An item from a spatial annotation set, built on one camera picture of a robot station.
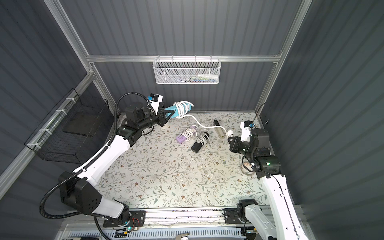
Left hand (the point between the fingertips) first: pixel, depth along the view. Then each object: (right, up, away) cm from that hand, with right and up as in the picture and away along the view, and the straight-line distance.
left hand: (173, 111), depth 72 cm
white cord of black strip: (+16, -15, +24) cm, 33 cm away
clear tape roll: (+31, -23, -14) cm, 41 cm away
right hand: (+29, -13, -2) cm, 32 cm away
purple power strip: (+1, -15, +27) cm, 31 cm away
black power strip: (+12, -20, +27) cm, 35 cm away
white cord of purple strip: (+7, -11, +29) cm, 32 cm away
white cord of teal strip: (+3, +3, +3) cm, 5 cm away
